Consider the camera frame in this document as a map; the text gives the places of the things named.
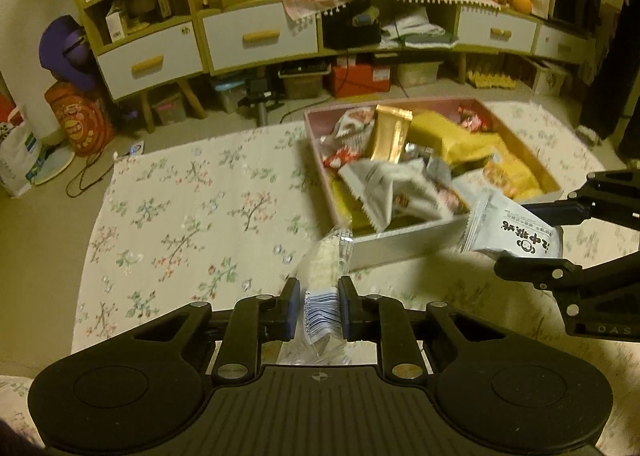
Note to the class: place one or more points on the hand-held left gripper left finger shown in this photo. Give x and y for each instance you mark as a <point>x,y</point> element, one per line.
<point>294,311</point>

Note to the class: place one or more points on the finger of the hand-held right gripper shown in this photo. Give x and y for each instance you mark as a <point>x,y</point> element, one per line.
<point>550,212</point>
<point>530,270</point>

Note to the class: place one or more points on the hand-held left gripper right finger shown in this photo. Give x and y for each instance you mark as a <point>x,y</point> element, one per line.
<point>347,313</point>

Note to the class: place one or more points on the white orange lotus snack packet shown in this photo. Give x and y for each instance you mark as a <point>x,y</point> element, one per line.
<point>520,236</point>

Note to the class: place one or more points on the large yellow snack packet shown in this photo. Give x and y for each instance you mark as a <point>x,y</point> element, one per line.
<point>440,134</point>
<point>522,181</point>

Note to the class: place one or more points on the clear white rice cake packet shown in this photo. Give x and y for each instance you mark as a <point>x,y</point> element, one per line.
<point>322,261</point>

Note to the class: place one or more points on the clear cracker packet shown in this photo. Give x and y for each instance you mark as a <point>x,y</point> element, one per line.
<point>500,170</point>

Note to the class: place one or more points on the pink cardboard box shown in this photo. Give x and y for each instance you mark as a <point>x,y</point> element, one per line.
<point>400,248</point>

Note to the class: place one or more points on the pale red label packet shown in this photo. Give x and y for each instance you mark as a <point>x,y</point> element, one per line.
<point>449,198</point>

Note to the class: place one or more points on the dark red snack packet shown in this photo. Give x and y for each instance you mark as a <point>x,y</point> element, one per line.
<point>472,119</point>

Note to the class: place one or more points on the white pistachio packet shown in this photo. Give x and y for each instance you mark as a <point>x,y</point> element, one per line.
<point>357,129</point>
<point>395,191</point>

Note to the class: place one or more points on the silver foil packet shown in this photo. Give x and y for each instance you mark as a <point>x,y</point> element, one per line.
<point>425,159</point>

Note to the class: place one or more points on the red packet white characters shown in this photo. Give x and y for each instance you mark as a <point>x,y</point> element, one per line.
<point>340,157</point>

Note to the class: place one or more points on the long gold foil packet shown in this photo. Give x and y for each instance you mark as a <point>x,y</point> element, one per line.
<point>392,134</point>

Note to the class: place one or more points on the white cardboard box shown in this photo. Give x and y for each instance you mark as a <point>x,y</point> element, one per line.
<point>547,81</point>

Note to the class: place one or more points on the floral tablecloth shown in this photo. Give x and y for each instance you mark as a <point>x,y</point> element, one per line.
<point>200,216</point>

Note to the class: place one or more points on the yellow egg tray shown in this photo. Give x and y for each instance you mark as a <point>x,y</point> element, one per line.
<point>492,80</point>

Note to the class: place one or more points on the clear storage bin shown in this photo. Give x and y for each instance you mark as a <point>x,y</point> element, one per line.
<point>417,75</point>

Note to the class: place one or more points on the orange fruit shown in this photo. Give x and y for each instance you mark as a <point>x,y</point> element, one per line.
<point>520,3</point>

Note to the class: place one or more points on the black appliance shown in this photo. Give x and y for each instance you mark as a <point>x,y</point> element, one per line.
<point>575,1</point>

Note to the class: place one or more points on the folded clothes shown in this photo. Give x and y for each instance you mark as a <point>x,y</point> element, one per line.
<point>417,31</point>

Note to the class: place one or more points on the orange shoebox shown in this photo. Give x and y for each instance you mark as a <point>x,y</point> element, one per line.
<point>360,80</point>

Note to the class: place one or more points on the black bag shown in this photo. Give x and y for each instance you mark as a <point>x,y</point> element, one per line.
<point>352,30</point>

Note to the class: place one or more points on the orange printed bag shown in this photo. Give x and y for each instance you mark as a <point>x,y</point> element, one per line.
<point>80,119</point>

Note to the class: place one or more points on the white shopping bag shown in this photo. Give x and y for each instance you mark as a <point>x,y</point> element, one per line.
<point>17,151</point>

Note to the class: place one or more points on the small white box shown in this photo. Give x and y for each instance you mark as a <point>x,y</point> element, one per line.
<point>116,27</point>

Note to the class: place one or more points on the purple plush toy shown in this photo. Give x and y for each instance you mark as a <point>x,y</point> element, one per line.
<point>67,46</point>

